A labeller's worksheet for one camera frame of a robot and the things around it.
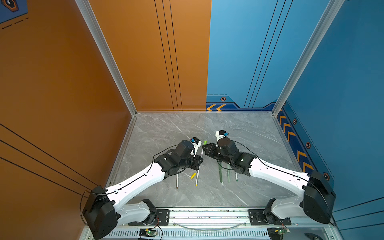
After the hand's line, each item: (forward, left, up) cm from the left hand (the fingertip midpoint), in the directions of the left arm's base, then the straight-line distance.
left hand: (204, 158), depth 76 cm
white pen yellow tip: (-3, +3, -16) cm, 17 cm away
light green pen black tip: (-3, -15, -16) cm, 22 cm away
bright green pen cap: (+7, -1, +4) cm, 8 cm away
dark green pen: (0, -11, -16) cm, 19 cm away
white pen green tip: (-4, -19, -15) cm, 25 cm away
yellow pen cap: (-3, +5, -16) cm, 17 cm away
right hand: (+4, +2, +2) cm, 5 cm away
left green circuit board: (-30, +27, -18) cm, 44 cm away
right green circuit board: (-29, -37, -16) cm, 50 cm away
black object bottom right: (-31, -50, -15) cm, 61 cm away
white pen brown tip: (-6, +15, -16) cm, 23 cm away
